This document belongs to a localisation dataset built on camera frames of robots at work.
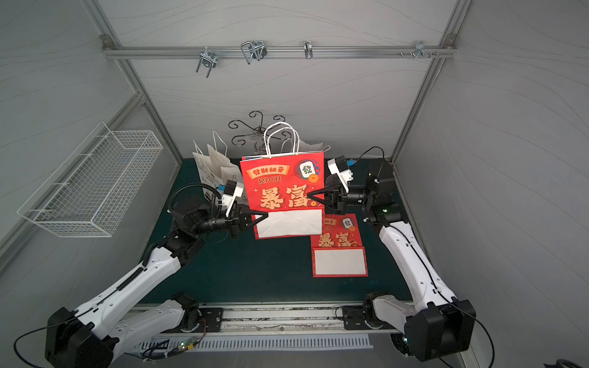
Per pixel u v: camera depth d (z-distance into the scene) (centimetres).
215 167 97
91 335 38
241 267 90
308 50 78
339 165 55
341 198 56
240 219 58
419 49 76
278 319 75
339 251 87
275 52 77
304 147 92
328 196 59
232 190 56
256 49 77
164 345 72
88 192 68
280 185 59
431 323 38
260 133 88
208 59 77
